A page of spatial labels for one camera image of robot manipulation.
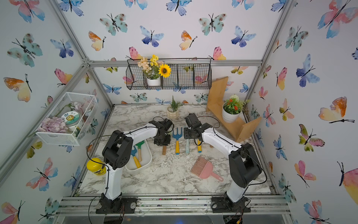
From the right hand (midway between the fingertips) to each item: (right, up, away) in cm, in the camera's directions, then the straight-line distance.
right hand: (189, 131), depth 89 cm
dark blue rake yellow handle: (+7, -12, +6) cm, 15 cm away
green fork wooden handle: (+15, -11, +7) cm, 20 cm away
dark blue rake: (-8, -8, +9) cm, 15 cm away
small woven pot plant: (-12, +15, +22) cm, 29 cm away
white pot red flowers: (+27, +14, -1) cm, 31 cm away
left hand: (-14, -9, +8) cm, 18 cm away
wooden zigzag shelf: (+33, 0, +4) cm, 33 cm away
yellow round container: (-52, -18, -12) cm, 56 cm away
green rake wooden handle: (-17, -13, +4) cm, 21 cm away
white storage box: (-31, -16, +2) cm, 35 cm away
